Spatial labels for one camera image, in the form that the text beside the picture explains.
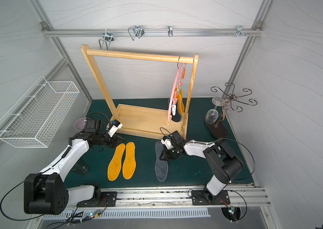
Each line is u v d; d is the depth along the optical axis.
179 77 0.65
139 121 1.08
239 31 0.77
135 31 0.77
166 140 0.84
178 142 0.73
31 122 0.67
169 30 0.78
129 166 0.84
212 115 0.82
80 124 1.00
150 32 0.80
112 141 0.73
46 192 0.40
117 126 0.75
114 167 0.84
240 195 0.67
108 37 0.78
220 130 1.01
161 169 0.83
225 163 0.46
